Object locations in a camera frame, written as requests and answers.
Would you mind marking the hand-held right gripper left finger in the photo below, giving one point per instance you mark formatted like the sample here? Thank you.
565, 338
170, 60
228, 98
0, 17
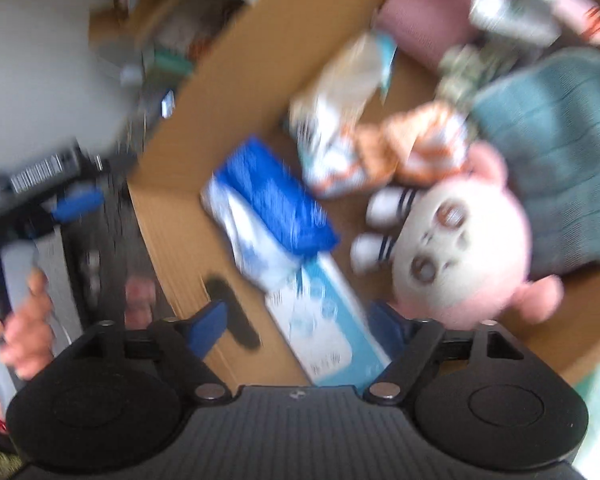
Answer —
207, 327

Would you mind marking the small doll with striped socks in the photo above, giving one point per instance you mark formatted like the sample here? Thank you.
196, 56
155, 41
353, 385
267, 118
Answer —
410, 145

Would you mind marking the brown shelf with clutter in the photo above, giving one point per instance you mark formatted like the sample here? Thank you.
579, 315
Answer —
160, 25

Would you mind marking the brown cardboard box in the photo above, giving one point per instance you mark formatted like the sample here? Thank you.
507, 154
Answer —
180, 240

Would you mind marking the teal quilted cloth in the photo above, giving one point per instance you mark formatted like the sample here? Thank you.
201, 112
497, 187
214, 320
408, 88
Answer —
555, 150

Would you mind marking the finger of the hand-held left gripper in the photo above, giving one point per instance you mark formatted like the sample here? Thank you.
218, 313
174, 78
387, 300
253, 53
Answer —
77, 205

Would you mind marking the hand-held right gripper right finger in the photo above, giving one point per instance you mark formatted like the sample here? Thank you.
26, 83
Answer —
385, 321

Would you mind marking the pink plush toy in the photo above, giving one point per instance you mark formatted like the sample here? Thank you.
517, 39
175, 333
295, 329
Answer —
455, 250

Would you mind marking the pink striped cloth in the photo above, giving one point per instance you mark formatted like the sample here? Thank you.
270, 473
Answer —
425, 10

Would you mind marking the green scrunchie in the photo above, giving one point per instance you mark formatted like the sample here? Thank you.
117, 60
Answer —
465, 72

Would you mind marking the person's left hand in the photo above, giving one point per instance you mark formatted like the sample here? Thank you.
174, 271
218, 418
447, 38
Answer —
27, 335

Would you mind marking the light blue packet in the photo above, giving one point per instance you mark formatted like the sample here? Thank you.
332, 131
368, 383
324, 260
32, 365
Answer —
325, 320

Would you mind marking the blue and white packet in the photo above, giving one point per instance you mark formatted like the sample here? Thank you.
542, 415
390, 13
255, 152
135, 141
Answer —
280, 195

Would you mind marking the white and green packet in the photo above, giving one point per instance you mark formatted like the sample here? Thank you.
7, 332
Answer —
330, 110

